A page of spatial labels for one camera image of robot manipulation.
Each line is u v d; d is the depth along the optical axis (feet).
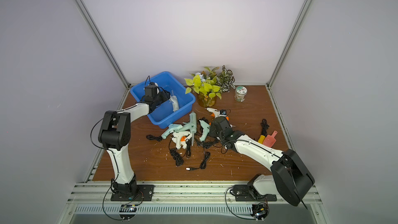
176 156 2.72
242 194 2.39
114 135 1.77
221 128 2.11
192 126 3.02
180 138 2.88
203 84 2.90
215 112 3.37
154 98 2.71
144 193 2.39
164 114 3.54
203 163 2.68
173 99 3.46
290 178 1.35
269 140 2.92
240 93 3.46
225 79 3.04
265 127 3.11
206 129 2.99
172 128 3.04
